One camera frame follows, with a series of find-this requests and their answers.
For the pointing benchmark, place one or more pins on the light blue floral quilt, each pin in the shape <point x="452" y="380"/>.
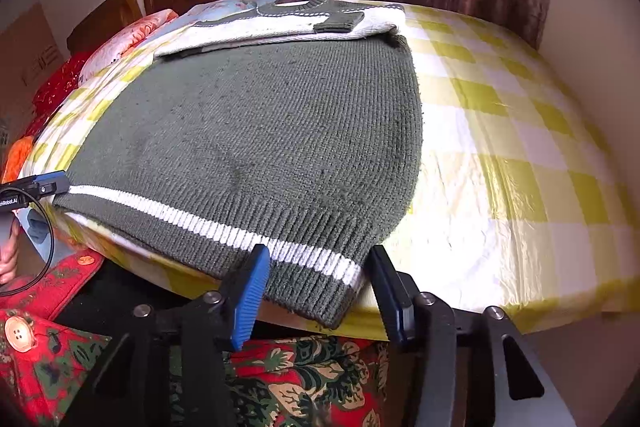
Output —
<point x="220" y="9"/>

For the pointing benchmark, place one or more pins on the bed with yellow checked sheet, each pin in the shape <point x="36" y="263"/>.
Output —
<point x="500" y="157"/>

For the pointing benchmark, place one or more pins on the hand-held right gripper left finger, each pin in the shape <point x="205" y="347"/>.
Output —
<point x="250" y="297"/>

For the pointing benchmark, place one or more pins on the small wooden headboard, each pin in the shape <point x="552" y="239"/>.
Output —
<point x="105" y="19"/>

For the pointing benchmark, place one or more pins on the person's left hand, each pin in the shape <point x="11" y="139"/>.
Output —
<point x="9" y="257"/>

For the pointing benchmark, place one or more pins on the light blue cloth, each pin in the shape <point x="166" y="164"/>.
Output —
<point x="37" y="227"/>

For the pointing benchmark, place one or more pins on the cardboard box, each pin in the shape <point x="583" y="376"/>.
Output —
<point x="30" y="52"/>

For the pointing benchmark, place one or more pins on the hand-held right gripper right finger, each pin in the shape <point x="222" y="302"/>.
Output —
<point x="392" y="302"/>

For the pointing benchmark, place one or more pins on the person's red floral jacket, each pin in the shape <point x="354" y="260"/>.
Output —
<point x="300" y="382"/>

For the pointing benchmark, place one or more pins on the pink orange floral quilt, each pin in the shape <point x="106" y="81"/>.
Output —
<point x="125" y="39"/>

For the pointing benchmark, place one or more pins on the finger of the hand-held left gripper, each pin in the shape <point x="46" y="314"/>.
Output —
<point x="52" y="183"/>

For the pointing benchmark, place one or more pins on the orange cloth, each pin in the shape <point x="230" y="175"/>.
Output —
<point x="20" y="154"/>

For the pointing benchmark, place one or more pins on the red patterned quilt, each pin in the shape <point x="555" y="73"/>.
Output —
<point x="55" y="87"/>

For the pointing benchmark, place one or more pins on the green knitted sweater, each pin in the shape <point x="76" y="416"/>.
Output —
<point x="250" y="132"/>

